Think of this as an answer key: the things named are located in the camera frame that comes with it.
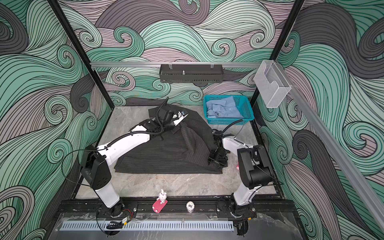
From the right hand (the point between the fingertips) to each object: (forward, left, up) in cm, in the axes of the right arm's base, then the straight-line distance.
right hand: (212, 164), depth 89 cm
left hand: (+18, +21, +21) cm, 35 cm away
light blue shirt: (+44, -13, +3) cm, 46 cm away
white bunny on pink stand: (-22, +28, +6) cm, 36 cm away
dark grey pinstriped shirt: (+8, +16, +6) cm, 19 cm away
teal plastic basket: (+48, -28, +5) cm, 55 cm away
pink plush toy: (-2, -14, +2) cm, 15 cm away
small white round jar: (-24, +13, +7) cm, 28 cm away
